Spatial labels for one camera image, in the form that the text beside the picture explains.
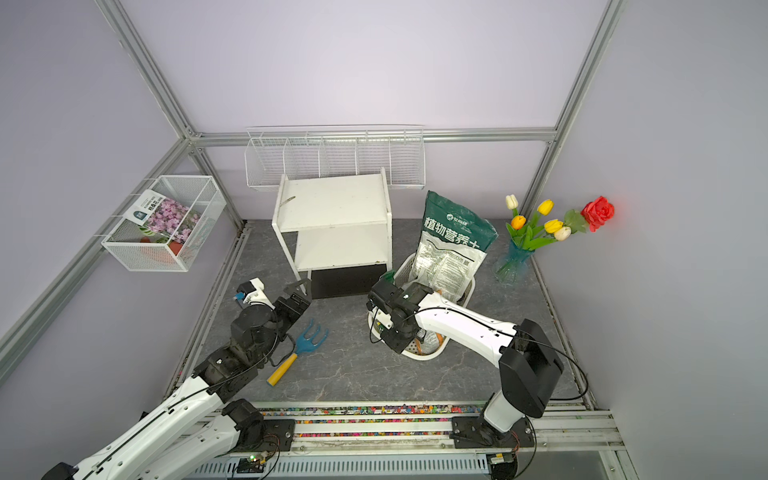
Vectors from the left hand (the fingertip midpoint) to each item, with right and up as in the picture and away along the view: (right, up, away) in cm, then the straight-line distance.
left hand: (306, 290), depth 74 cm
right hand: (+24, -14, +7) cm, 29 cm away
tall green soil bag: (+39, +14, +9) cm, 42 cm away
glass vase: (+60, +4, +22) cm, 64 cm away
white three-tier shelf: (+6, +16, +22) cm, 28 cm away
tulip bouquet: (+62, +15, +10) cm, 64 cm away
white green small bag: (+21, +2, +13) cm, 25 cm away
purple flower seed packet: (-35, +18, 0) cm, 40 cm away
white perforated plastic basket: (+25, +2, +18) cm, 31 cm away
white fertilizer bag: (+38, 0, +12) cm, 40 cm away
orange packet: (+33, -16, +9) cm, 38 cm away
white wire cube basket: (-42, +10, -1) cm, 43 cm away
